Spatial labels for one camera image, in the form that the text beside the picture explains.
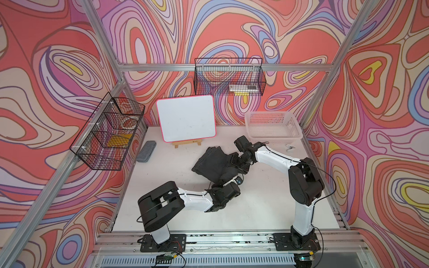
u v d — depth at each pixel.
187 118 1.04
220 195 0.67
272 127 1.18
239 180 0.77
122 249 0.73
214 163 0.98
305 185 0.50
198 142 1.08
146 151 1.04
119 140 0.71
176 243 0.72
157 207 0.46
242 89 0.90
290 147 1.07
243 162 0.79
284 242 0.73
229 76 0.97
